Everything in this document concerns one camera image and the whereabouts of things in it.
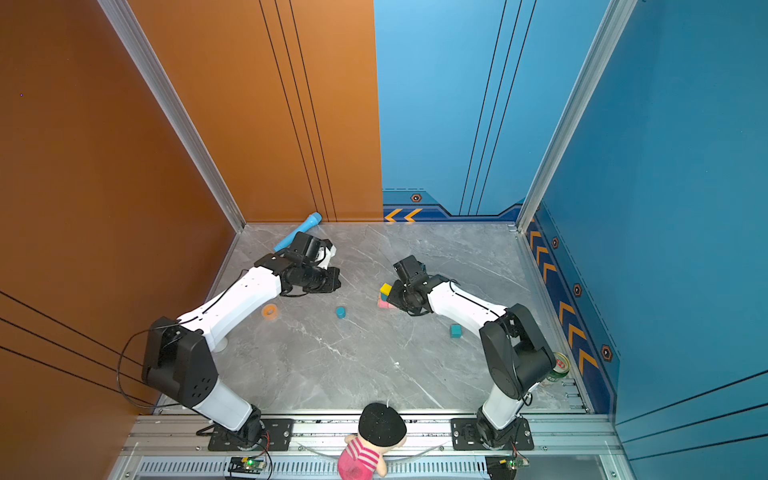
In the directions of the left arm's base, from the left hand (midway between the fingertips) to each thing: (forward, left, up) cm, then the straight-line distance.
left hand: (342, 280), depth 86 cm
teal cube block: (-10, -34, -12) cm, 38 cm away
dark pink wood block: (-1, -13, -11) cm, 17 cm away
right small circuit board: (-42, -44, -13) cm, 62 cm away
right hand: (-2, -14, -7) cm, 16 cm away
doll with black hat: (-37, -13, -6) cm, 39 cm away
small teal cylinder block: (-3, +1, -13) cm, 13 cm away
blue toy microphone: (+38, +17, -12) cm, 43 cm away
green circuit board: (-43, +20, -16) cm, 50 cm away
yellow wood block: (+2, -12, -8) cm, 15 cm away
